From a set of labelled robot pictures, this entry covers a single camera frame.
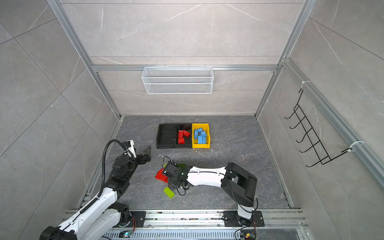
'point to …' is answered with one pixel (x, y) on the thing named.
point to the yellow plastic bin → (205, 127)
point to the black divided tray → (167, 136)
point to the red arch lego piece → (160, 176)
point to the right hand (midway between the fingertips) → (173, 182)
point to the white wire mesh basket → (177, 80)
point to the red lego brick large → (186, 133)
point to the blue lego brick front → (200, 139)
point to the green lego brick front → (169, 192)
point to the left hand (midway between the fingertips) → (142, 144)
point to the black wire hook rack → (322, 154)
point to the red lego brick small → (181, 140)
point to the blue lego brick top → (196, 131)
